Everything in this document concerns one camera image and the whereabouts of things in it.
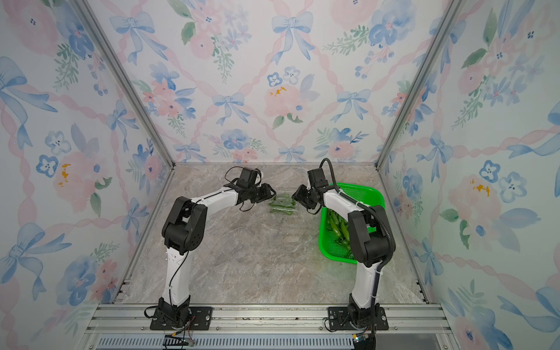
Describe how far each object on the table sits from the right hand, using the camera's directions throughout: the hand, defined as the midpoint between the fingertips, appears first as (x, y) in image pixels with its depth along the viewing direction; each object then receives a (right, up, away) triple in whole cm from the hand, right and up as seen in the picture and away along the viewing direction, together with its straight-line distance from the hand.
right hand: (295, 196), depth 97 cm
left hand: (-9, +2, +3) cm, 9 cm away
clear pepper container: (-5, -3, 0) cm, 6 cm away
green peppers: (+17, -12, -7) cm, 22 cm away
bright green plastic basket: (+14, -20, -6) cm, 25 cm away
